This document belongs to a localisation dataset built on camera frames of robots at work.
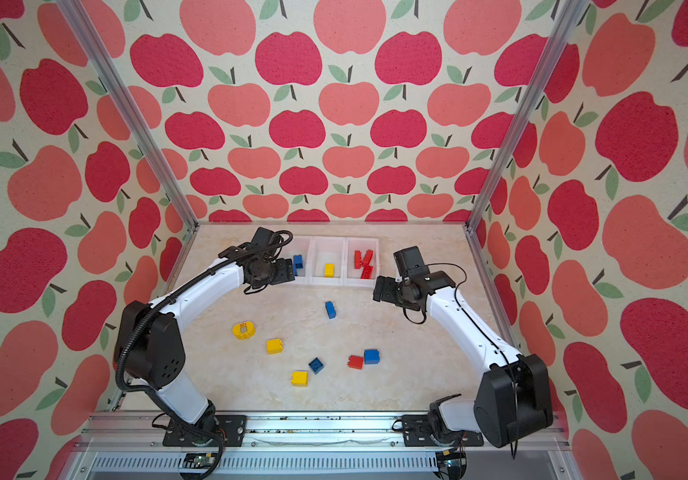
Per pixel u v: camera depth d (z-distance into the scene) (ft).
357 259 3.62
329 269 3.44
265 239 2.35
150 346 1.51
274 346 2.84
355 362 2.83
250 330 2.94
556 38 2.41
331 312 3.14
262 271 2.39
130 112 2.85
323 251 3.66
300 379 2.64
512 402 1.38
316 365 2.76
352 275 3.34
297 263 3.53
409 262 2.14
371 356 2.83
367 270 3.43
